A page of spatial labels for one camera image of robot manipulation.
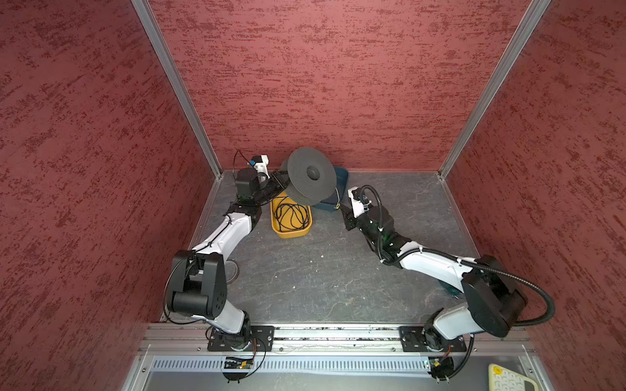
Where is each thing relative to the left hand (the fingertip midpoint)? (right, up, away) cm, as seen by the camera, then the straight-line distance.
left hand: (295, 175), depth 83 cm
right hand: (+16, -11, 0) cm, 20 cm away
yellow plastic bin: (-3, -22, +12) cm, 26 cm away
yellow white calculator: (+60, -59, -16) cm, 86 cm away
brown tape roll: (-24, -35, +6) cm, 43 cm away
